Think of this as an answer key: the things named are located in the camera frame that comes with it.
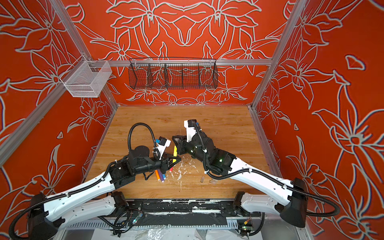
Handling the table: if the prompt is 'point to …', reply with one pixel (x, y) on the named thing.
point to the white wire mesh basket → (86, 78)
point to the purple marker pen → (161, 176)
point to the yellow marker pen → (175, 154)
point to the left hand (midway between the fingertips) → (180, 158)
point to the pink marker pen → (171, 169)
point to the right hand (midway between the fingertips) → (169, 138)
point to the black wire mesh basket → (172, 73)
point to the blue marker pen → (164, 176)
